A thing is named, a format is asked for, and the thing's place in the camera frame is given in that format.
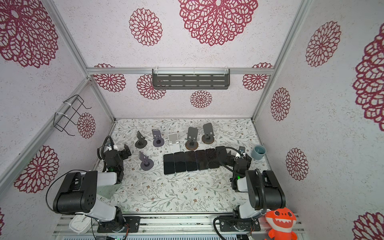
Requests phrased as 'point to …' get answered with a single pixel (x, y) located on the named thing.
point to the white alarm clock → (81, 223)
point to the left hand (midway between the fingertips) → (118, 149)
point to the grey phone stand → (147, 164)
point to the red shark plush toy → (282, 222)
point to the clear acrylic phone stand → (174, 145)
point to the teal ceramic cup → (258, 152)
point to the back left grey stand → (158, 141)
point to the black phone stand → (141, 143)
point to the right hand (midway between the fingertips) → (239, 151)
